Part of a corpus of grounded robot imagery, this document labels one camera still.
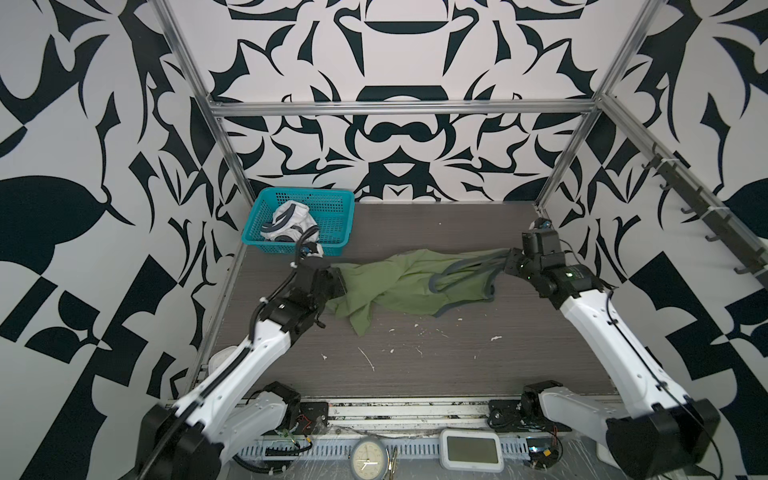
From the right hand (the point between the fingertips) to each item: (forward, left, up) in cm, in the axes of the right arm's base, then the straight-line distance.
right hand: (514, 253), depth 80 cm
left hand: (-2, +47, -3) cm, 47 cm away
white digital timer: (-41, +15, -17) cm, 47 cm away
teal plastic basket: (+34, +54, -18) cm, 66 cm away
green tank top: (-4, +22, -6) cm, 23 cm away
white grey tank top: (+18, +64, -6) cm, 67 cm away
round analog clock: (-43, +38, -16) cm, 59 cm away
